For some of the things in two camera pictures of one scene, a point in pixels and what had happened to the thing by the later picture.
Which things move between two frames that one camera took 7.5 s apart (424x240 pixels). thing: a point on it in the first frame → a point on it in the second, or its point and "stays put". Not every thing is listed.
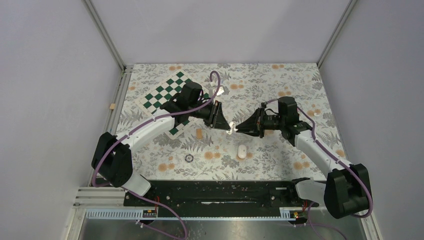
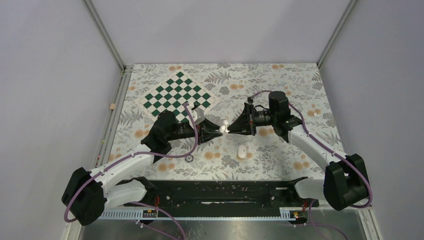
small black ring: x=189 y=158 stays put
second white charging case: x=242 y=151 stays put
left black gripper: x=220 y=122 → x=206 y=135
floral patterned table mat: x=205 y=152 stays put
